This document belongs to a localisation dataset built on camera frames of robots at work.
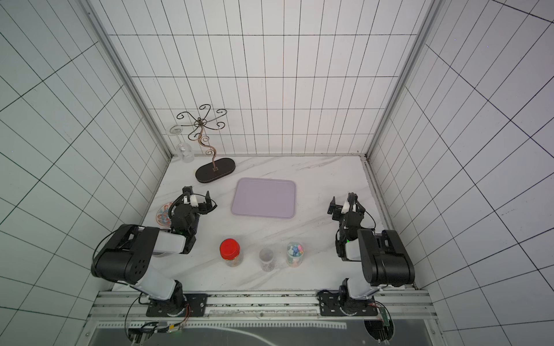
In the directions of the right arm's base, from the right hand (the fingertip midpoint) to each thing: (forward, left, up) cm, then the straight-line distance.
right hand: (350, 197), depth 90 cm
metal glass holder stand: (+20, +63, -7) cm, 66 cm away
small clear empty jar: (-27, +33, -3) cm, 43 cm away
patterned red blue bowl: (-10, +82, -5) cm, 83 cm away
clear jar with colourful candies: (-26, +23, 0) cm, 35 cm away
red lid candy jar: (-26, +46, +2) cm, 53 cm away
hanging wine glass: (+12, +73, +14) cm, 75 cm away
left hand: (-2, +67, 0) cm, 67 cm away
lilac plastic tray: (+3, +38, -9) cm, 39 cm away
